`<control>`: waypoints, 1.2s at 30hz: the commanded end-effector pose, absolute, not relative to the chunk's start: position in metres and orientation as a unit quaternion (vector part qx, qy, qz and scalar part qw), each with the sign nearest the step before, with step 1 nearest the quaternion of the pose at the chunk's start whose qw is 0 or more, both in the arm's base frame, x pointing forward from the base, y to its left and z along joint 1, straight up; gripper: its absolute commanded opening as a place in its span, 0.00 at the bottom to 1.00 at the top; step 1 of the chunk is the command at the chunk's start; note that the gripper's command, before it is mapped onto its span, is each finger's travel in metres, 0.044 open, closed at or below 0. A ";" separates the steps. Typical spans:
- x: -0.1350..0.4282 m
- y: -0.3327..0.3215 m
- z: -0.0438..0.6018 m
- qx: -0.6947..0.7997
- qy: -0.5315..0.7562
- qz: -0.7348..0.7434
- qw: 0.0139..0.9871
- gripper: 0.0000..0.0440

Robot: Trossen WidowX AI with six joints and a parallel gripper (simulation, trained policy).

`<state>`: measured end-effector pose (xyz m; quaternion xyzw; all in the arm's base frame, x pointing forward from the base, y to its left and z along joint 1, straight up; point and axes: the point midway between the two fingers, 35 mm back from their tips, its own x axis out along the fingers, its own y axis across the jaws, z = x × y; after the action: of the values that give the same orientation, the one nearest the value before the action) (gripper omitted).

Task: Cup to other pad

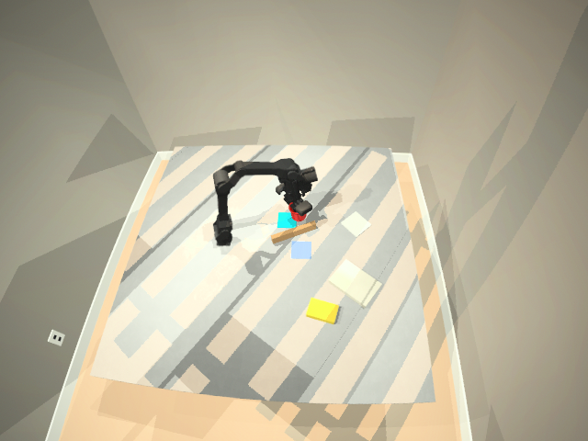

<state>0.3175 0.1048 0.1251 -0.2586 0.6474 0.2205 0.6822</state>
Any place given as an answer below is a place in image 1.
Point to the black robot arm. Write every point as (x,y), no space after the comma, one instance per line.
(286,171)

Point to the wooden plank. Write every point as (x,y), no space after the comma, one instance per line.
(281,236)

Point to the red cup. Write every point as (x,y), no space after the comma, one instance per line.
(295,216)

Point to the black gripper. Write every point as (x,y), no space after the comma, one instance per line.
(294,197)

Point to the yellow flat block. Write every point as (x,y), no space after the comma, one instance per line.
(322,311)

